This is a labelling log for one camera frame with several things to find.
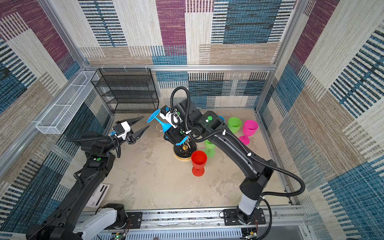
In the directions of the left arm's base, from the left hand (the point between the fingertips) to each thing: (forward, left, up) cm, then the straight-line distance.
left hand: (144, 118), depth 62 cm
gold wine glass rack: (+7, -15, -39) cm, 42 cm away
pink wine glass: (+14, -54, -25) cm, 61 cm away
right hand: (-2, -10, -9) cm, 14 cm away
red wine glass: (-6, -22, -25) cm, 34 cm away
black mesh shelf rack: (+47, +27, -22) cm, 59 cm away
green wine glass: (+2, -29, -29) cm, 41 cm away
